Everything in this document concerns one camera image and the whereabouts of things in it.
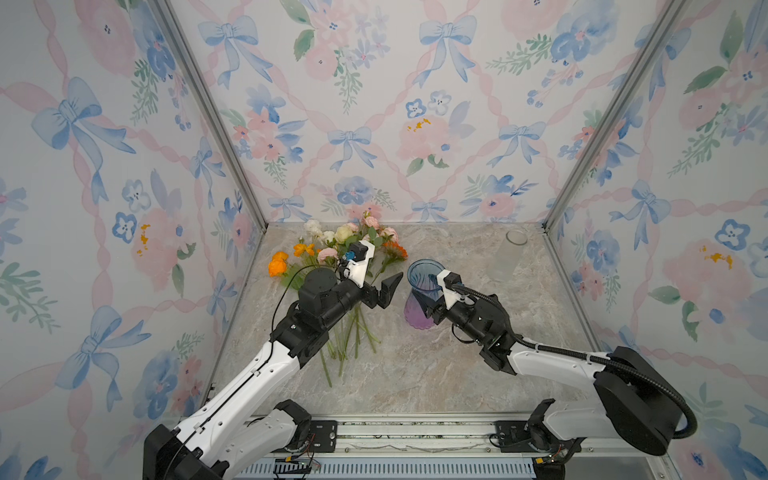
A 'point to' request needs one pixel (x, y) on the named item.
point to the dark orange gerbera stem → (362, 308)
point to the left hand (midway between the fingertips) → (386, 262)
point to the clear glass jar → (504, 265)
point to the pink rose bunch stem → (369, 224)
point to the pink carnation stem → (345, 342)
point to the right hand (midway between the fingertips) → (424, 280)
